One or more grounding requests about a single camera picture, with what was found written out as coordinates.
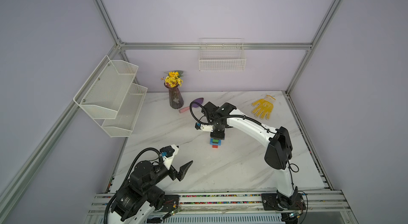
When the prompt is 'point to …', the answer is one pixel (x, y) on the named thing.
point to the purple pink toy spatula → (199, 100)
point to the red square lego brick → (214, 146)
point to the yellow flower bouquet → (173, 78)
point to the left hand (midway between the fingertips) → (183, 156)
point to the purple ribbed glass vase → (176, 98)
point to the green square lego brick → (214, 141)
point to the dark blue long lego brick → (211, 142)
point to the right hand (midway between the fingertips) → (218, 134)
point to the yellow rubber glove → (264, 106)
